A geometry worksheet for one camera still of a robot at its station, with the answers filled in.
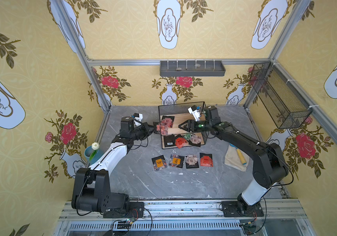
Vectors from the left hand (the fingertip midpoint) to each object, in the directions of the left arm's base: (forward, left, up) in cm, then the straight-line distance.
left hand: (156, 127), depth 84 cm
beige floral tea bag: (-13, -21, -18) cm, 31 cm away
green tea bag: (+5, -20, -17) cm, 27 cm away
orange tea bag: (-13, -1, -19) cm, 23 cm away
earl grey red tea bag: (+7, -7, -2) cm, 10 cm away
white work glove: (-12, -47, -19) cm, 52 cm away
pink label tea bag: (-1, -5, -2) cm, 5 cm away
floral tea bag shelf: (0, -25, -17) cm, 30 cm away
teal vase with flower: (-17, +29, +3) cm, 34 cm away
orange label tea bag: (-12, -12, -19) cm, 25 cm away
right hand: (-2, -13, 0) cm, 13 cm away
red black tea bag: (-12, -30, -19) cm, 38 cm away
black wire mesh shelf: (+12, -16, -3) cm, 20 cm away
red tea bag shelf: (0, -15, -17) cm, 23 cm away
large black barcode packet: (+1, -8, -17) cm, 18 cm away
